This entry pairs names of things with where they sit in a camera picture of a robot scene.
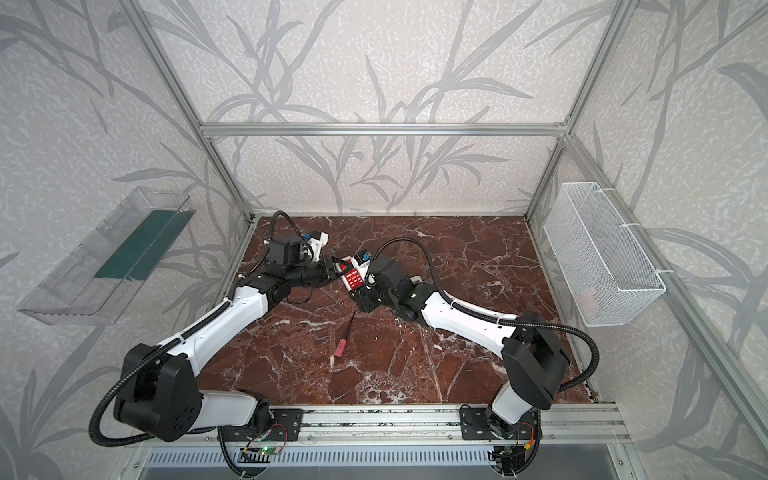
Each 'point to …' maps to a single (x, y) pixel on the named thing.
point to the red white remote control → (349, 274)
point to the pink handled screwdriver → (343, 344)
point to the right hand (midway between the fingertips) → (357, 280)
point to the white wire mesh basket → (607, 275)
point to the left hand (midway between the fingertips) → (354, 258)
